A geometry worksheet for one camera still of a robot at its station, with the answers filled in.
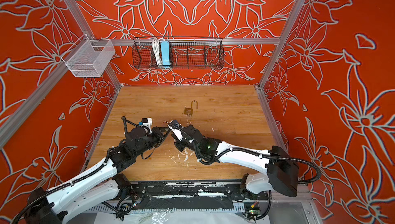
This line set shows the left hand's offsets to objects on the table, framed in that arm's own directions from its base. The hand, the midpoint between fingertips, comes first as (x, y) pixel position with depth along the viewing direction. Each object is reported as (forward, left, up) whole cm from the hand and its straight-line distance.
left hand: (172, 128), depth 73 cm
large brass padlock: (+25, -5, -20) cm, 33 cm away
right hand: (-2, +1, -3) cm, 3 cm away
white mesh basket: (+40, +57, +11) cm, 70 cm away
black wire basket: (+50, -2, +10) cm, 51 cm away
